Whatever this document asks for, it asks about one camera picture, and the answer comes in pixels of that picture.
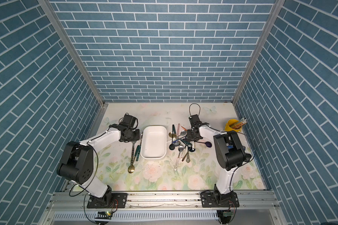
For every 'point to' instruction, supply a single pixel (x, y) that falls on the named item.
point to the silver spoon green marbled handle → (131, 168)
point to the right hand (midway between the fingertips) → (192, 136)
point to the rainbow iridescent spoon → (208, 144)
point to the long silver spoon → (180, 149)
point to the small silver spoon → (188, 159)
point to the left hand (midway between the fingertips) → (141, 136)
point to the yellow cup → (232, 124)
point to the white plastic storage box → (154, 143)
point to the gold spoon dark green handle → (137, 155)
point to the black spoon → (172, 146)
